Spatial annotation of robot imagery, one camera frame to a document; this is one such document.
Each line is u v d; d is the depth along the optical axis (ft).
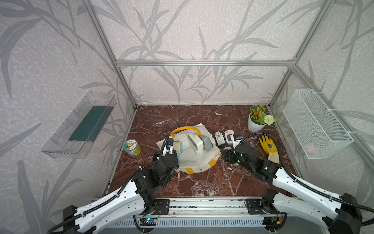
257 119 3.10
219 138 2.94
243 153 1.85
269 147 3.07
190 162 2.82
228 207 2.47
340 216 1.28
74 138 2.04
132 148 2.84
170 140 1.94
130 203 1.60
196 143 2.84
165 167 1.65
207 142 2.78
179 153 2.85
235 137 2.20
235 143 2.25
